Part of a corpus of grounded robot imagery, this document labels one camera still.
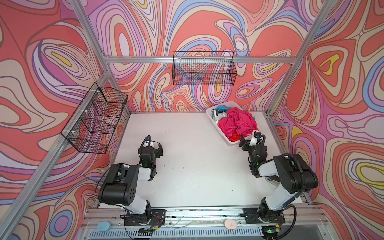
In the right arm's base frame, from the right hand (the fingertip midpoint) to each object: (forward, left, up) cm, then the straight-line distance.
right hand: (249, 138), depth 94 cm
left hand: (-1, +61, -1) cm, 62 cm away
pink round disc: (-45, +20, -6) cm, 49 cm away
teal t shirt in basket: (+26, +15, +2) cm, 30 cm away
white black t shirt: (+22, +17, 0) cm, 28 cm away
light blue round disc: (-44, +80, -5) cm, 91 cm away
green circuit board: (-46, +61, -9) cm, 77 cm away
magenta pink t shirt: (+6, +8, +6) cm, 12 cm away
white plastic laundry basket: (+33, +9, 0) cm, 34 cm away
